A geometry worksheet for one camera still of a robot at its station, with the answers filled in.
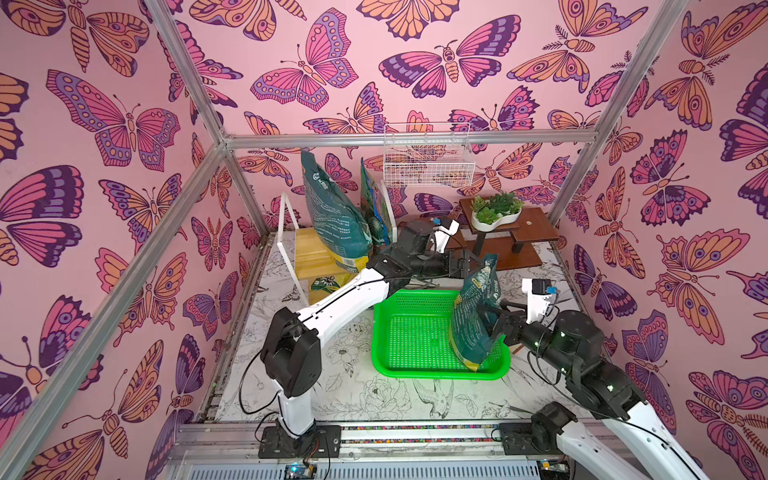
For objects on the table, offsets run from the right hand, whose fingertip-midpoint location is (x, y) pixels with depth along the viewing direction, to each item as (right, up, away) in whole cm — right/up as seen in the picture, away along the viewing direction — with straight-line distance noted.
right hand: (486, 307), depth 67 cm
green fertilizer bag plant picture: (-4, -4, -5) cm, 8 cm away
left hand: (0, +10, +6) cm, 11 cm away
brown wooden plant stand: (+21, +15, +43) cm, 50 cm away
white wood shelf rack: (-43, +10, +17) cm, 47 cm away
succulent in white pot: (+6, +24, +18) cm, 31 cm away
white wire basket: (-10, +44, +28) cm, 52 cm away
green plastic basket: (-15, -14, +24) cm, 32 cm away
